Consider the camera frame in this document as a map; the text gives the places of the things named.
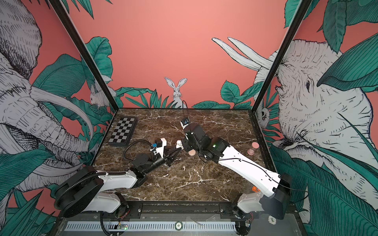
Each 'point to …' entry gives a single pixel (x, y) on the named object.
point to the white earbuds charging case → (179, 144)
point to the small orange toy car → (255, 189)
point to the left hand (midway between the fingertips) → (180, 147)
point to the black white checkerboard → (122, 133)
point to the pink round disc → (192, 152)
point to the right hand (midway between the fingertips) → (183, 135)
